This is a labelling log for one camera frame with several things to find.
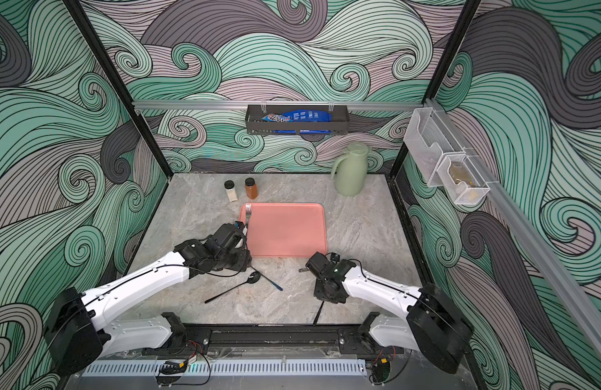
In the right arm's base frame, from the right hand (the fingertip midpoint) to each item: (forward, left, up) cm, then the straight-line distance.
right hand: (327, 294), depth 83 cm
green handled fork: (+35, +32, 0) cm, 48 cm away
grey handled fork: (+9, +8, 0) cm, 12 cm away
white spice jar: (+42, +39, +9) cm, 58 cm away
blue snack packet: (+57, +9, +35) cm, 67 cm away
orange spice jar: (+43, +30, +8) cm, 53 cm away
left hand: (+9, +27, +12) cm, 31 cm away
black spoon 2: (-6, +4, -1) cm, 7 cm away
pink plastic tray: (+27, +15, 0) cm, 31 cm away
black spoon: (+5, +27, +1) cm, 27 cm away
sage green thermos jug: (+47, -13, +15) cm, 51 cm away
